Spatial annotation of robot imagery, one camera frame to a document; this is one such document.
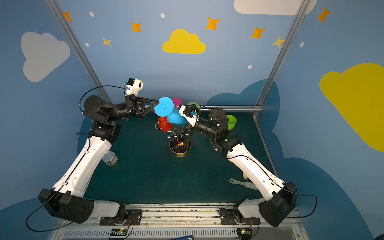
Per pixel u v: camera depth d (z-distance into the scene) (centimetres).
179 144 101
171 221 73
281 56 87
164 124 75
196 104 86
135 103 51
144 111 52
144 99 53
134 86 53
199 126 57
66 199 38
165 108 53
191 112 50
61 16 71
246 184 85
